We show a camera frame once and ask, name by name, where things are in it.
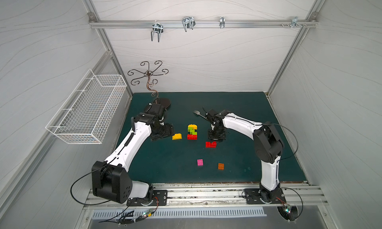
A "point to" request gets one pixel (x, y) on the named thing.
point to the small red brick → (192, 137)
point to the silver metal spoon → (197, 112)
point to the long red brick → (211, 145)
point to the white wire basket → (86, 115)
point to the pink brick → (200, 162)
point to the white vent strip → (133, 214)
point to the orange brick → (221, 166)
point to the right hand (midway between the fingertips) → (212, 141)
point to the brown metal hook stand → (164, 102)
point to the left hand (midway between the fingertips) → (167, 135)
